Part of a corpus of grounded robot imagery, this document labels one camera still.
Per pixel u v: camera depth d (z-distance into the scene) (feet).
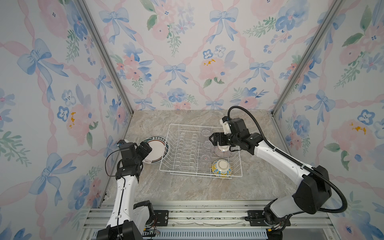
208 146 2.86
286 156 1.60
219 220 2.43
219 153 3.03
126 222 1.34
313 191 1.39
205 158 2.74
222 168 2.75
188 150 3.20
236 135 2.06
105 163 2.05
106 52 2.81
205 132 3.12
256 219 2.38
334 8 2.27
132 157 1.99
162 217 2.45
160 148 3.19
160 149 3.18
